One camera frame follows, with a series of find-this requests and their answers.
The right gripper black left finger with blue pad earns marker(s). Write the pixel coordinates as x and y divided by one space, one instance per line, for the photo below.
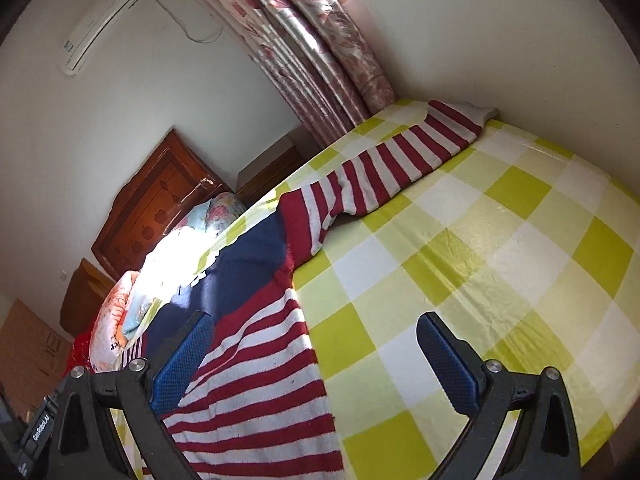
85 443

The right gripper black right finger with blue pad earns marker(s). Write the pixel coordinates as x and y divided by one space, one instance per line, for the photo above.
544 443

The red white striped navy sweater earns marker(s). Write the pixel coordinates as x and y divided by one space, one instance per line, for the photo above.
293 385

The red patterned blanket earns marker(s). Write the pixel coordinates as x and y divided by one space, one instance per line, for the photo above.
79 353

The orange white floral pillow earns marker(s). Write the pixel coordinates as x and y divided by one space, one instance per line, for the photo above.
107 340

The brown cardboard box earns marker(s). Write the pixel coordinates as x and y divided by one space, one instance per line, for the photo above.
33 359

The yellow green checkered bed sheet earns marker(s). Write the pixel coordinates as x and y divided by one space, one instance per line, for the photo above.
523 249

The light blue floral quilt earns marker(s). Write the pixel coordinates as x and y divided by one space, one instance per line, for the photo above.
173 263

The brown wooden headboard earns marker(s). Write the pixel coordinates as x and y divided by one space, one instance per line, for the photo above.
172 180

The dark wooden nightstand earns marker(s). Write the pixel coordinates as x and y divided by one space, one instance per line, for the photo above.
275 165

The pink floral curtain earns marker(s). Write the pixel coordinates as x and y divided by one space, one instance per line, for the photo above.
315 56

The white wall air conditioner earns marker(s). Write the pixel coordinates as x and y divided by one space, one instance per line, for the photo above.
91 28

